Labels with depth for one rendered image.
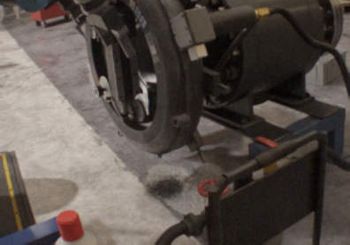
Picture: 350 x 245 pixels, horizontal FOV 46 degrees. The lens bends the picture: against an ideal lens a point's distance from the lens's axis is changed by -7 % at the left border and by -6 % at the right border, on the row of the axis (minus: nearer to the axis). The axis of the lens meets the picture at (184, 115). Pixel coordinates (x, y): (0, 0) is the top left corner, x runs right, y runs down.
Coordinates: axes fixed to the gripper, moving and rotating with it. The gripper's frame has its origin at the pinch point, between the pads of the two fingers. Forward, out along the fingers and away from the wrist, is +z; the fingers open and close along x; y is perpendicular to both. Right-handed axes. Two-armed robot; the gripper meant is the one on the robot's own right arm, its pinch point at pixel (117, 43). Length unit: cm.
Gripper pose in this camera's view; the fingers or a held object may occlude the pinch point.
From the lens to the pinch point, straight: 126.7
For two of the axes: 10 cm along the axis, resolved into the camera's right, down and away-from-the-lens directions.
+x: 6.0, 3.6, -7.2
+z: 3.5, 6.8, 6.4
